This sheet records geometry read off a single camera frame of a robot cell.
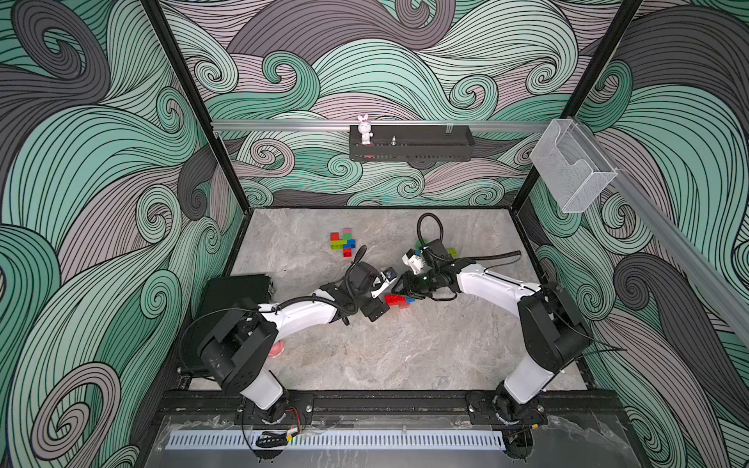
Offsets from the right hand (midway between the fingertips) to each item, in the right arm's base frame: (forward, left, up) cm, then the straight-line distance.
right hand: (393, 293), depth 87 cm
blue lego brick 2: (+24, +14, -6) cm, 29 cm away
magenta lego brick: (-1, -4, -7) cm, 8 cm away
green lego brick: (+4, -6, +18) cm, 20 cm away
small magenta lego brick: (+31, +16, -7) cm, 36 cm away
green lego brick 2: (+29, +16, -7) cm, 33 cm away
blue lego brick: (-1, -5, -3) cm, 6 cm away
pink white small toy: (-15, +34, -4) cm, 37 cm away
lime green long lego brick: (+24, +19, -6) cm, 31 cm away
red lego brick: (-1, 0, -2) cm, 2 cm away
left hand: (+2, +5, 0) cm, 5 cm away
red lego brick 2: (+28, +21, -6) cm, 35 cm away
